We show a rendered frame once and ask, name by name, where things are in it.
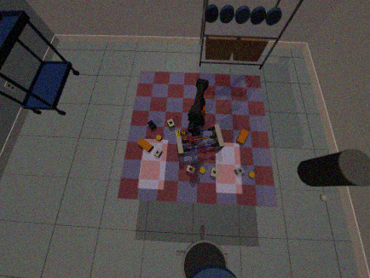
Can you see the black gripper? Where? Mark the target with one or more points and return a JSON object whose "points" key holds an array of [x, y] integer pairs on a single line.
{"points": [[197, 132]]}

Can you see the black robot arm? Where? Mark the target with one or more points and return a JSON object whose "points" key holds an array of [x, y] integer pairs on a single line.
{"points": [[195, 113]]}

